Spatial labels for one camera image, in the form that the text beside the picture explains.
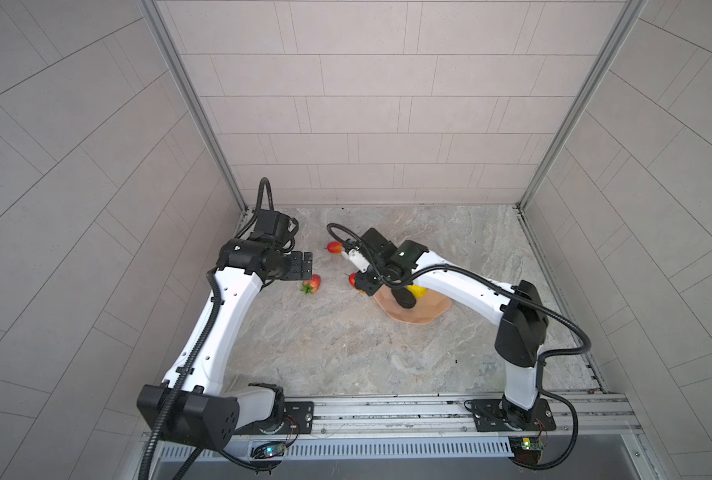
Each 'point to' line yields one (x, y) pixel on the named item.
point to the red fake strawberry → (311, 286)
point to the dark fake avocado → (404, 298)
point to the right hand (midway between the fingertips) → (363, 278)
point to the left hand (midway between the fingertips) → (300, 262)
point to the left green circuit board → (269, 450)
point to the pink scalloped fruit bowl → (425, 310)
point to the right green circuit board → (527, 449)
